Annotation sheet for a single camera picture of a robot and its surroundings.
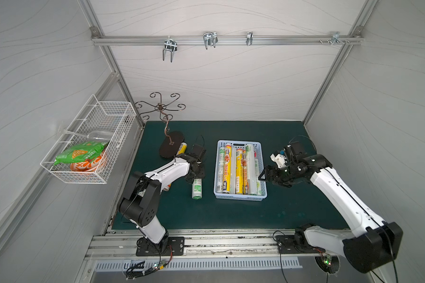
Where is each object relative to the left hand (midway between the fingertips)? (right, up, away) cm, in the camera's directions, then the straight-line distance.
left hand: (200, 174), depth 91 cm
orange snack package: (-38, +9, -29) cm, 48 cm away
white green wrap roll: (+18, +2, +3) cm, 18 cm away
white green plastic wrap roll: (+29, -3, -5) cm, 29 cm away
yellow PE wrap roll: (+14, +3, -1) cm, 14 cm away
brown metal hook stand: (-18, +35, -6) cm, 40 cm away
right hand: (+31, +1, -14) cm, 34 cm away
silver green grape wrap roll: (-1, -5, -9) cm, 10 cm away
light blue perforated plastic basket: (+21, +4, +5) cm, 22 cm away
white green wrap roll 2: (+26, -5, -8) cm, 27 cm away
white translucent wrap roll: (+10, +3, +2) cm, 11 cm away
